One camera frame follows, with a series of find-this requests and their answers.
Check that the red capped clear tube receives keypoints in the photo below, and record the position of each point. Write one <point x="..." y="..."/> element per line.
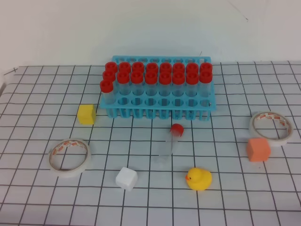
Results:
<point x="166" y="148"/>

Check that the blue tube rack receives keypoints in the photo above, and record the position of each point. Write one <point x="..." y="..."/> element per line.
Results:
<point x="170" y="106"/>

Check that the red capped tube row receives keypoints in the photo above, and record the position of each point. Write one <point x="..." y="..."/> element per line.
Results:
<point x="165" y="80"/>
<point x="151" y="79"/>
<point x="206" y="66"/>
<point x="124" y="82"/>
<point x="178" y="80"/>
<point x="152" y="67"/>
<point x="109" y="75"/>
<point x="137" y="83"/>
<point x="178" y="67"/>
<point x="205" y="79"/>
<point x="192" y="84"/>
<point x="138" y="67"/>
<point x="192" y="67"/>
<point x="125" y="67"/>
<point x="111" y="66"/>
<point x="165" y="67"/>

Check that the red capped tube front left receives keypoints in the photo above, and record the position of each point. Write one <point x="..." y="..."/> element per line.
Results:
<point x="107" y="90"/>

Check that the white grid cloth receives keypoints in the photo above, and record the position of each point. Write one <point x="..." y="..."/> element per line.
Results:
<point x="38" y="108"/>

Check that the yellow foam cube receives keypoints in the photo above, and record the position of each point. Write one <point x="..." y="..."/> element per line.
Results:
<point x="86" y="114"/>

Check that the white cube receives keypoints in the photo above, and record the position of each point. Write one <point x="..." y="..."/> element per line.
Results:
<point x="126" y="178"/>

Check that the yellow rubber duck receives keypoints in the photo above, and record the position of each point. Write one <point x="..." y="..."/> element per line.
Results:
<point x="198" y="179"/>

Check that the left white tape roll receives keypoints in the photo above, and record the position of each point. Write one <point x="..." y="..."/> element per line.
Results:
<point x="69" y="158"/>

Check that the white tape roll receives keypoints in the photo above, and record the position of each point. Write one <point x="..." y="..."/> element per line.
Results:
<point x="274" y="127"/>
<point x="69" y="158"/>

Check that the orange foam cube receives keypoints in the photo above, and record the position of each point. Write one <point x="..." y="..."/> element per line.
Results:
<point x="258" y="149"/>

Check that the right white tape roll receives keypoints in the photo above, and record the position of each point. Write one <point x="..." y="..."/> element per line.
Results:
<point x="274" y="127"/>

